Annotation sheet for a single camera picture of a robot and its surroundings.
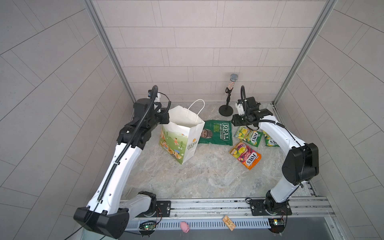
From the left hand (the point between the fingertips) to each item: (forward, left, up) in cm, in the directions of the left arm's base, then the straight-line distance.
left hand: (168, 106), depth 68 cm
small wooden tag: (-42, -28, -32) cm, 60 cm away
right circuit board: (-43, -50, -34) cm, 74 cm away
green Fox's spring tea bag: (+3, -49, -33) cm, 59 cm away
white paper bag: (-9, -5, -14) cm, 18 cm away
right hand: (+8, -35, -20) cm, 41 cm away
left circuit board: (-44, +8, -31) cm, 54 cm away
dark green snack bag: (+7, -26, -34) cm, 43 cm away
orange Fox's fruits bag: (-10, -42, -32) cm, 53 cm away
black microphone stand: (+27, -35, -33) cm, 55 cm away
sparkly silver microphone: (+27, -35, -4) cm, 44 cm away
